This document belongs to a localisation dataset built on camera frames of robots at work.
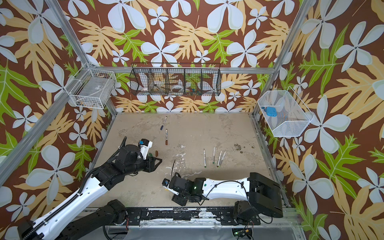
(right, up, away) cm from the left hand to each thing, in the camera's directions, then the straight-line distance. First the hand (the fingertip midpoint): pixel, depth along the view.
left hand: (158, 158), depth 74 cm
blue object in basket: (+63, +25, +12) cm, 69 cm away
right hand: (+8, -20, +4) cm, 22 cm away
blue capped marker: (-6, +18, +39) cm, 43 cm away
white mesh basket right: (+71, +21, +5) cm, 74 cm away
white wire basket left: (-42, +39, +13) cm, 59 cm away
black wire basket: (+6, +48, +23) cm, 54 cm away
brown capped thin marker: (-1, +9, +31) cm, 32 cm away
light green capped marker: (+36, -5, +20) cm, 42 cm away
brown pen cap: (-7, -2, +23) cm, 24 cm away
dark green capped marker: (+31, -3, +22) cm, 38 cm away
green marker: (+25, -6, +19) cm, 32 cm away
